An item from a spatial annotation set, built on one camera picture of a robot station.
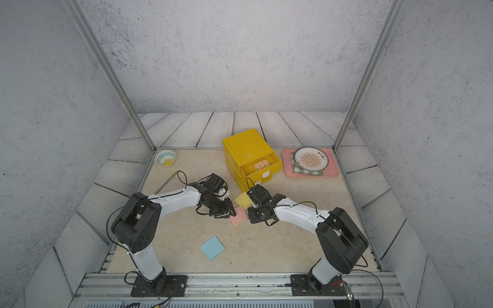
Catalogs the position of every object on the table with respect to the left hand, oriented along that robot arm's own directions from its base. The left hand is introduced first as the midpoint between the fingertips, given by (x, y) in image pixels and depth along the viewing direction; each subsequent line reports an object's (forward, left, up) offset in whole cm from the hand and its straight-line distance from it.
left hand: (236, 215), depth 88 cm
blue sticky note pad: (-12, +10, -4) cm, 17 cm away
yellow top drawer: (+16, -11, +13) cm, 24 cm away
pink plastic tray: (+28, -53, -4) cm, 60 cm away
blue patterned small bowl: (+39, +43, -2) cm, 58 cm away
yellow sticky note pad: (+12, -3, -6) cm, 13 cm away
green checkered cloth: (+28, -33, -2) cm, 43 cm away
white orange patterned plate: (+36, -43, -2) cm, 56 cm away
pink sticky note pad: (+1, -2, -2) cm, 3 cm away
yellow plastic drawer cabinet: (+18, -6, +18) cm, 26 cm away
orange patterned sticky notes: (+19, -12, +13) cm, 26 cm away
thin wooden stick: (+26, +37, -4) cm, 45 cm away
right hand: (-1, -8, +1) cm, 8 cm away
